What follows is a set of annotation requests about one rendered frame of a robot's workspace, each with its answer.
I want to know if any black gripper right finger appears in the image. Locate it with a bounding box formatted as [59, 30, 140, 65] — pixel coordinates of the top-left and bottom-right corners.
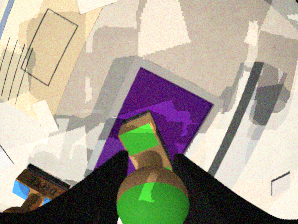
[172, 153, 298, 224]

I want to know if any blue and brown rubber stamp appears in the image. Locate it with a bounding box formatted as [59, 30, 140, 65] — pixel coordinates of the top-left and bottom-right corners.
[4, 163, 71, 213]

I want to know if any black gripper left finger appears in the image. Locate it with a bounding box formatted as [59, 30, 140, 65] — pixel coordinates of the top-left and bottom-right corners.
[0, 149, 129, 224]

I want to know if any white rectangular card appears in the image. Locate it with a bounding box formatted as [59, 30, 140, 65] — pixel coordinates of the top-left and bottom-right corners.
[0, 0, 117, 133]

